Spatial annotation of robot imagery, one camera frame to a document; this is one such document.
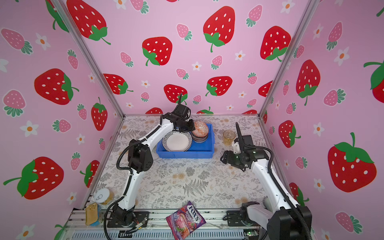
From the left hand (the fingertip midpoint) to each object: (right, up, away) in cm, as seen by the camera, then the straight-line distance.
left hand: (196, 128), depth 96 cm
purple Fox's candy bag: (-6, -46, -25) cm, 52 cm away
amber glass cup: (+21, -6, +1) cm, 22 cm away
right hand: (+16, -17, -16) cm, 29 cm away
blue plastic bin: (+4, -15, +4) cm, 16 cm away
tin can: (-48, -36, -20) cm, 63 cm away
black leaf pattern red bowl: (+2, -8, 0) cm, 8 cm away
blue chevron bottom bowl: (+3, -1, +4) cm, 6 cm away
